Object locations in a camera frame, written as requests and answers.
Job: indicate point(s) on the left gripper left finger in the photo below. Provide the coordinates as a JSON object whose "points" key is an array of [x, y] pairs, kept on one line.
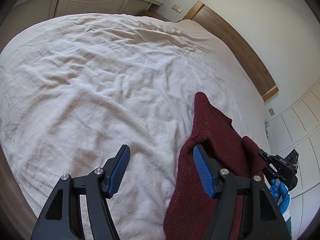
{"points": [[60, 217]]}

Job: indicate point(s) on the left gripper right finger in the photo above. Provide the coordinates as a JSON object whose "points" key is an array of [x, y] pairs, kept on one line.
{"points": [[261, 216]]}

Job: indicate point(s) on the dark red knit sweater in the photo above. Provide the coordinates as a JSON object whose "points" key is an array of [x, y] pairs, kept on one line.
{"points": [[191, 209]]}

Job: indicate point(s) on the right blue gloved hand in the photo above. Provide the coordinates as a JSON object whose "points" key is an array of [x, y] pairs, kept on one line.
{"points": [[280, 192]]}

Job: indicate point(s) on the white louvered wardrobe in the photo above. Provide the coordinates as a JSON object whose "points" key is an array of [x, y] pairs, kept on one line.
{"points": [[298, 128]]}

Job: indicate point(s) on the items on nightstand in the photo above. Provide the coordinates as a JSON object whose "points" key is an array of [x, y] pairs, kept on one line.
{"points": [[266, 127]]}

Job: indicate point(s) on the white bed sheet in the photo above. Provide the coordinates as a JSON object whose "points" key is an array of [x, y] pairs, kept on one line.
{"points": [[75, 88]]}

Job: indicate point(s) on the wooden headboard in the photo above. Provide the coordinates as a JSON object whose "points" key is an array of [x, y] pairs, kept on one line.
{"points": [[244, 53]]}

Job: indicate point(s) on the low louvered cabinet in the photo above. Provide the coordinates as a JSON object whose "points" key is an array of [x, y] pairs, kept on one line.
{"points": [[26, 13]]}

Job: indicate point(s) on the right wall switch plate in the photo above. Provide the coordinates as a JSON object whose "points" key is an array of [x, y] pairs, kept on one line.
{"points": [[271, 111]]}

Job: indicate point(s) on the wall switch plate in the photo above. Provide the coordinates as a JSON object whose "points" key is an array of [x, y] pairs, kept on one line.
{"points": [[177, 9], [271, 111]]}

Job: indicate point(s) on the left wall switch plate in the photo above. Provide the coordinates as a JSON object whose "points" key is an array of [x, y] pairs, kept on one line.
{"points": [[177, 9]]}

